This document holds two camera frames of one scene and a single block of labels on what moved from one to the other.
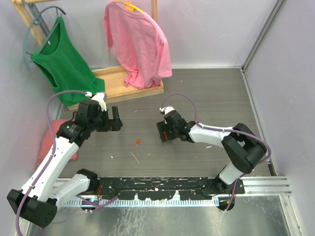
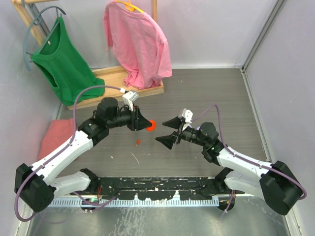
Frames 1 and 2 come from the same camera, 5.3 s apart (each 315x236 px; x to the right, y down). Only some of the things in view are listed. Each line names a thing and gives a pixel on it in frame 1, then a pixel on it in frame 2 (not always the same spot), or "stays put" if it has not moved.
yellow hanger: x=128 y=6 stays put
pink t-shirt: x=139 y=44 stays put
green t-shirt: x=61 y=62 stays put
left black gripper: x=112 y=124 -> x=138 y=122
